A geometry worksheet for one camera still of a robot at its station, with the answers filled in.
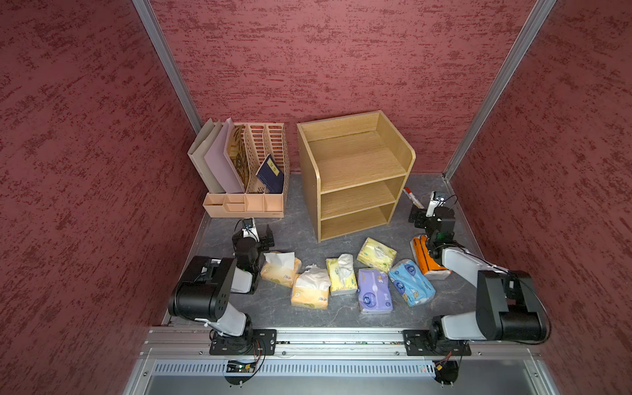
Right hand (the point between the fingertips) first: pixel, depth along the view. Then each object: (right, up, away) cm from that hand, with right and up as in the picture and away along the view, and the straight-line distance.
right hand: (424, 209), depth 91 cm
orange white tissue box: (-3, -19, -6) cm, 20 cm away
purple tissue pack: (-22, -27, -12) cm, 37 cm away
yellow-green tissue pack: (-33, -22, -11) cm, 41 cm away
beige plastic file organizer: (-63, +31, +18) cm, 73 cm away
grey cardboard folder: (-85, +21, -4) cm, 87 cm away
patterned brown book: (-75, +24, +15) cm, 81 cm away
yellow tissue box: (-43, -26, -12) cm, 51 cm away
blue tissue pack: (-8, -25, -8) cm, 27 cm away
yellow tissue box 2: (-54, -21, -7) cm, 58 cm away
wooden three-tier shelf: (-26, +16, -10) cm, 32 cm away
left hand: (-65, -8, +1) cm, 66 cm away
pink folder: (-80, +18, +1) cm, 82 cm away
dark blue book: (-62, +14, +15) cm, 66 cm away
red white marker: (+2, +5, +20) cm, 21 cm away
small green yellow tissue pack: (-19, -16, -4) cm, 26 cm away
